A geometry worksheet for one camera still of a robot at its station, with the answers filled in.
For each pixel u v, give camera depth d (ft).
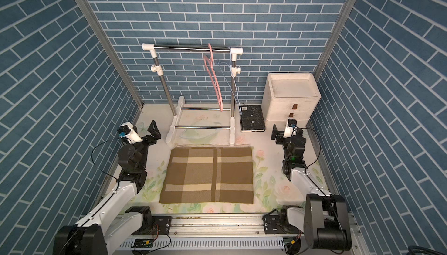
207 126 3.65
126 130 2.09
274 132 2.70
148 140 2.29
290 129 2.36
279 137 2.52
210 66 2.58
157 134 2.40
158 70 2.65
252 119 3.65
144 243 2.37
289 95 3.07
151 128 2.32
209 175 2.82
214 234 2.37
